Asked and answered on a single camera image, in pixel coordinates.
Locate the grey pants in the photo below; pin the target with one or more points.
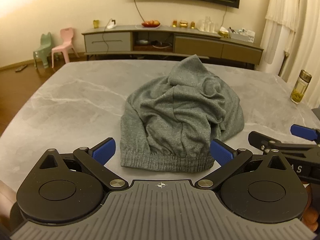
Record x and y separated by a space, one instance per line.
175 110

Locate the long grey TV cabinet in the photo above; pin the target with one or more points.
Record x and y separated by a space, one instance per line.
195 45

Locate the white storage box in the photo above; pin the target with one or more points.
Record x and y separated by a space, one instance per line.
241 36

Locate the group of clear glasses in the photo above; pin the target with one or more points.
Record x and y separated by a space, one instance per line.
208 25

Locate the small amber glass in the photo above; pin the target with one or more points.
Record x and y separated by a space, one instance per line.
174 23
192 24

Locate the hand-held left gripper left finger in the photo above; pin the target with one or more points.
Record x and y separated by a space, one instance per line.
105 150

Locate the yellow cup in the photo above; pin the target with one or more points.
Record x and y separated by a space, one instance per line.
96 24

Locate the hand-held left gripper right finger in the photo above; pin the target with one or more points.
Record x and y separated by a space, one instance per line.
221 153

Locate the pink child chair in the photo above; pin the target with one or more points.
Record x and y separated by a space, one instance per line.
67 36

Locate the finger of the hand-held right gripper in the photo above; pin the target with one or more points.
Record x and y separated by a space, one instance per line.
302 132
260 139

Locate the gold tissue box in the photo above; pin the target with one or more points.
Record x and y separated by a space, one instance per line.
223 33

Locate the gold jar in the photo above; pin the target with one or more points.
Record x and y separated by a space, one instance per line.
183 24

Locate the white curtain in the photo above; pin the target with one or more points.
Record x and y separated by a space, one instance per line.
287 17

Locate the green child chair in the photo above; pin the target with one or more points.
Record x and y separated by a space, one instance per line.
45 42

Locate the glass tea bottle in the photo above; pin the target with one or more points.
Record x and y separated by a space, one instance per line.
300 87

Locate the white iron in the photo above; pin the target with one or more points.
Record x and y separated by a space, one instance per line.
111 25

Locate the red fruit plate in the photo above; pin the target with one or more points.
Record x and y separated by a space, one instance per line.
150 24

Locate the person's right hand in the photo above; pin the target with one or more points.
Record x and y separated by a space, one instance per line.
313 215

